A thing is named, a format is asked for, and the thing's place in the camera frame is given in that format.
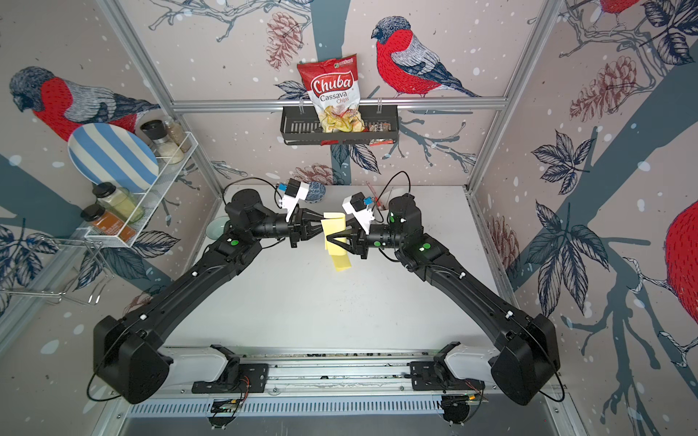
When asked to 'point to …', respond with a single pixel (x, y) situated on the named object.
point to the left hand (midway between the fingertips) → (335, 222)
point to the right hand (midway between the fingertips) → (331, 234)
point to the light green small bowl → (215, 227)
